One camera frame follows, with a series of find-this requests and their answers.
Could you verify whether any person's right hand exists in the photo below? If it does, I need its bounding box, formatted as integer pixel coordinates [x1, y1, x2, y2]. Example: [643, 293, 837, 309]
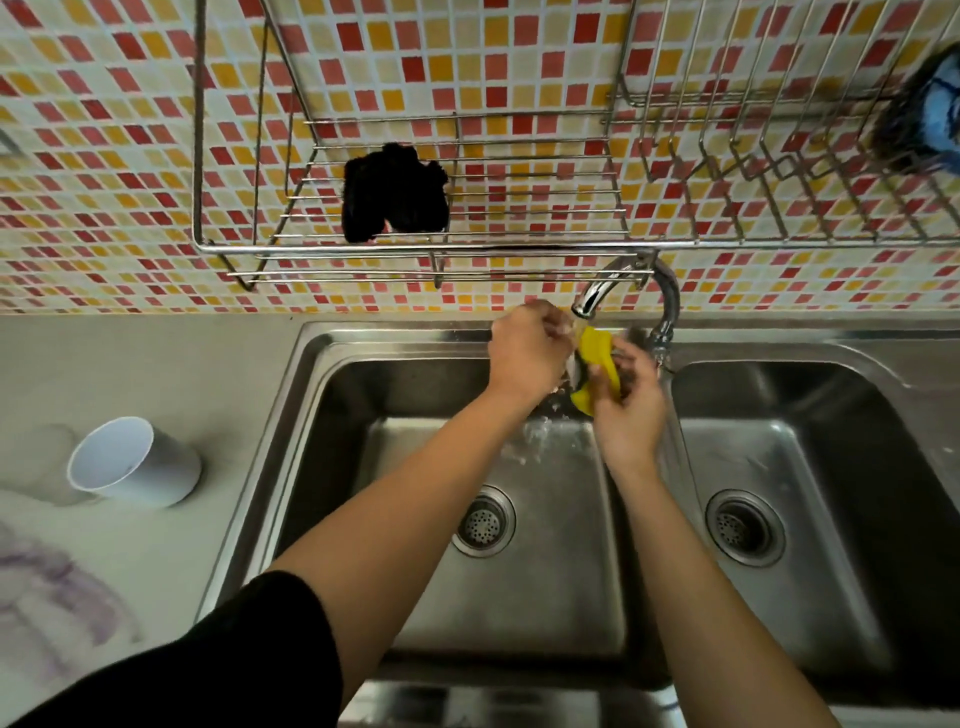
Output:
[587, 337, 669, 481]

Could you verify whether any metal sink drain strainer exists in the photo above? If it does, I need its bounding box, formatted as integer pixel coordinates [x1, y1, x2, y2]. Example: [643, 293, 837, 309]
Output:
[451, 485, 517, 559]
[704, 488, 787, 568]

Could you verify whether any metal wire dish rack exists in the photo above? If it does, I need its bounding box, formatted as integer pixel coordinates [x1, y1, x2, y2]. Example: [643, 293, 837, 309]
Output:
[191, 0, 960, 292]

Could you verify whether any white blender base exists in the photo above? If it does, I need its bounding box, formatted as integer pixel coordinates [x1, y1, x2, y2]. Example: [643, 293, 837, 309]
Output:
[66, 416, 203, 510]

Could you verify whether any clear blender cup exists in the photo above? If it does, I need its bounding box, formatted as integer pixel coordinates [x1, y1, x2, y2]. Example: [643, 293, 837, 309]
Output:
[0, 423, 80, 508]

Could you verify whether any black sleeve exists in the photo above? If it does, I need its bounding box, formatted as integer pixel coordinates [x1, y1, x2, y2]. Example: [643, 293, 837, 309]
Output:
[7, 571, 345, 728]

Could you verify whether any person's right forearm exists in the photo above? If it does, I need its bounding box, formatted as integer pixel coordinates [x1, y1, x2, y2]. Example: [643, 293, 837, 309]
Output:
[611, 464, 841, 728]

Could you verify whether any black cloth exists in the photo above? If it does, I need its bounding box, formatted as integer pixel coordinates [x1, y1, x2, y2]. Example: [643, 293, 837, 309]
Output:
[341, 142, 451, 245]

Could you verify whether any person's left hand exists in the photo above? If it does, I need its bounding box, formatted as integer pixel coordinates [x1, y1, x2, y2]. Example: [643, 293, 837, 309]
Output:
[485, 298, 579, 410]

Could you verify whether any chrome faucet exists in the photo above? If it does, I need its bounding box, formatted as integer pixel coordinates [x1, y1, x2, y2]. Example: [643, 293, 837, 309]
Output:
[571, 253, 682, 370]

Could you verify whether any blue handled dish brush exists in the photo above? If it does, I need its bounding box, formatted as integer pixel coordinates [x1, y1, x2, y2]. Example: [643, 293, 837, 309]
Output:
[872, 41, 960, 179]

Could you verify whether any small yellow sponge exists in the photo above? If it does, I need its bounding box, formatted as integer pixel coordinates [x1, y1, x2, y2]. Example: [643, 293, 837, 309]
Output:
[569, 324, 624, 418]

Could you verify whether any stainless steel double sink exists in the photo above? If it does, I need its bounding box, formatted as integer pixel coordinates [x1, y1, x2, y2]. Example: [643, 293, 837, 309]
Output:
[194, 314, 960, 728]

